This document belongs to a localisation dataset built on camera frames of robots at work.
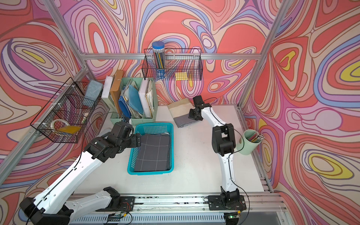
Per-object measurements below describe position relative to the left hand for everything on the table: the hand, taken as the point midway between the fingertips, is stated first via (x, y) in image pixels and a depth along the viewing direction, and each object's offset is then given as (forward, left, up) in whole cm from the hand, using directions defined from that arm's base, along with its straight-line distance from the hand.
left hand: (135, 137), depth 74 cm
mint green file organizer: (+35, -2, +4) cm, 35 cm away
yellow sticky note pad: (+40, -25, +12) cm, 49 cm away
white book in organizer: (+32, +23, +9) cm, 40 cm away
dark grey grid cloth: (-2, -8, -16) cm, 18 cm away
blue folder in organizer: (+30, +7, -2) cm, 31 cm away
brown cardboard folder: (+29, +16, +10) cm, 35 cm away
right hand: (+26, -33, -16) cm, 45 cm away
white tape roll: (+1, +38, +10) cm, 39 cm away
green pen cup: (+5, -68, -9) cm, 69 cm away
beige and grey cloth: (+40, -24, -20) cm, 51 cm away
